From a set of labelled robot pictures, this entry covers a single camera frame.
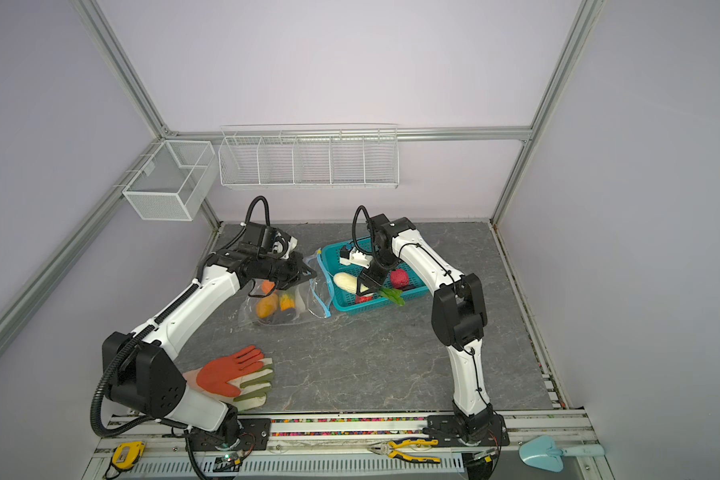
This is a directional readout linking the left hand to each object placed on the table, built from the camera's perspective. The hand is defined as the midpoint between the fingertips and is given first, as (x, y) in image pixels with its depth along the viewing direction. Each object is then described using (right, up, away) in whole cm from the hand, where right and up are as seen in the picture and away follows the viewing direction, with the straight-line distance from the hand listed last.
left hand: (317, 276), depth 80 cm
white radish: (+8, -2, +5) cm, 10 cm away
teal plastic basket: (+7, -8, +5) cm, 11 cm away
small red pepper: (+12, -8, +11) cm, 18 cm away
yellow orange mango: (-18, -10, +12) cm, 24 cm away
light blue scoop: (+56, -42, -8) cm, 70 cm away
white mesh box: (-50, +29, +17) cm, 61 cm away
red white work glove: (-22, -29, +3) cm, 36 cm away
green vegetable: (+21, -5, +1) cm, 21 cm away
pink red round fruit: (+24, -2, +17) cm, 29 cm away
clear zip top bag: (-2, -5, +1) cm, 6 cm away
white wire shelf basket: (-6, +39, +20) cm, 44 cm away
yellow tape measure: (-44, -41, -10) cm, 61 cm away
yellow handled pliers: (+19, -40, -9) cm, 46 cm away
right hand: (+13, -4, +8) cm, 16 cm away
